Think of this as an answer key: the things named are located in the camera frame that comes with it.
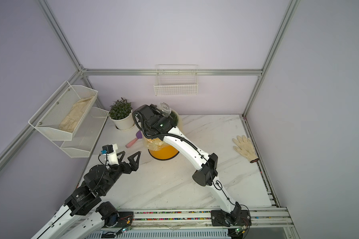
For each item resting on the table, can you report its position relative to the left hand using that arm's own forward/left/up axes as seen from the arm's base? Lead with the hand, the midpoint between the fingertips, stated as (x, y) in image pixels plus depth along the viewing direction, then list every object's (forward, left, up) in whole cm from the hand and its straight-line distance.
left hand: (132, 154), depth 70 cm
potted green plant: (+37, +19, -9) cm, 42 cm away
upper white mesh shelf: (+20, +41, +5) cm, 46 cm away
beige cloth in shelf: (+17, +35, +5) cm, 39 cm away
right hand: (+22, -14, +10) cm, 28 cm away
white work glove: (+21, -67, -25) cm, 75 cm away
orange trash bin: (+15, -12, -25) cm, 31 cm away
